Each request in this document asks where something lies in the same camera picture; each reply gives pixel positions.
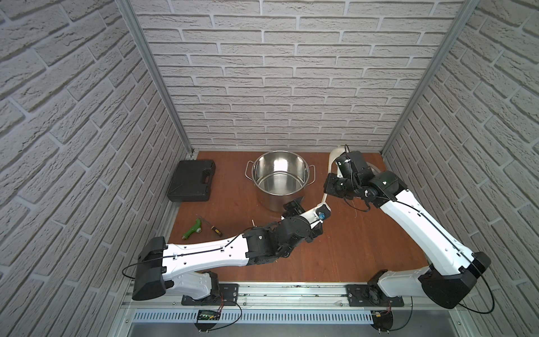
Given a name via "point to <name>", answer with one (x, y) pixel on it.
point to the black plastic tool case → (192, 181)
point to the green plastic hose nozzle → (197, 228)
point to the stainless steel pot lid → (370, 166)
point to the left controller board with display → (207, 319)
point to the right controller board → (382, 320)
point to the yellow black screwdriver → (214, 228)
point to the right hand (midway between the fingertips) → (326, 185)
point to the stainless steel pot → (281, 177)
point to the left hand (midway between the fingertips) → (304, 197)
